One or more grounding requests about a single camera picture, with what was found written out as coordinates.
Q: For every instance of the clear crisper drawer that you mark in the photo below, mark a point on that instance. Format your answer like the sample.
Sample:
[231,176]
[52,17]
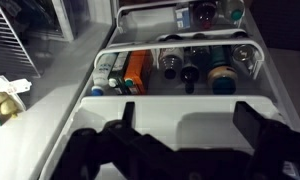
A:
[40,20]

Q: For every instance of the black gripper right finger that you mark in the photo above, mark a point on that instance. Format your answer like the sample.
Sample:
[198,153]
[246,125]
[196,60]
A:
[250,125]

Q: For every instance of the yellow food package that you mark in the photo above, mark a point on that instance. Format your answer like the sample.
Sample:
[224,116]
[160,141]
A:
[3,106]

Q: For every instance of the teal lid jar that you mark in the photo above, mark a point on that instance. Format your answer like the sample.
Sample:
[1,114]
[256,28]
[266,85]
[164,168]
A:
[222,78]

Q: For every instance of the orange juice carton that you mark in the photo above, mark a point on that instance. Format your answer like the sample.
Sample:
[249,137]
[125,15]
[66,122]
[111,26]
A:
[138,70]

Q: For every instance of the white plastic tag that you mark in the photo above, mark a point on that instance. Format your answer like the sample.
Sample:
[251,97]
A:
[20,86]

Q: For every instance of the silver lid glass jar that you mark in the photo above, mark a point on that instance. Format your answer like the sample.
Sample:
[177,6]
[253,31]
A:
[245,55]

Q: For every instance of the white fridge cabinet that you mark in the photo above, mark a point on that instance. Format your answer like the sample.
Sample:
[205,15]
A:
[66,66]

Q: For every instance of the green white carton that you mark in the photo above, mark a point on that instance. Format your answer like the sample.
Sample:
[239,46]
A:
[118,73]

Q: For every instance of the white fridge door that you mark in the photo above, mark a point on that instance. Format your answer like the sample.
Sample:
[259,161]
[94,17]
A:
[190,113]

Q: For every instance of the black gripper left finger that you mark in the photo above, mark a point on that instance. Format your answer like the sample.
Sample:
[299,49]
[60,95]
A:
[128,115]

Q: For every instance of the dark bottle red cap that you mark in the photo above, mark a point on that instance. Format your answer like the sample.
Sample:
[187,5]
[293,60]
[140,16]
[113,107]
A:
[206,15]

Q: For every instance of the clear bottle teal cap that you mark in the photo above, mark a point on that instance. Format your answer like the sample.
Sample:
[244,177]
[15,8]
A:
[235,11]

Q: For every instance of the small blue white carton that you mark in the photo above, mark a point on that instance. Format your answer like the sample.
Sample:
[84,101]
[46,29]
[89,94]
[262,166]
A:
[182,18]

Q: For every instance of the dark glass sauce bottle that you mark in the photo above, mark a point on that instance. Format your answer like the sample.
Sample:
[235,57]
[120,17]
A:
[190,71]

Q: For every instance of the white bottle blue cap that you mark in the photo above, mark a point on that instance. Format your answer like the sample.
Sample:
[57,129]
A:
[101,73]

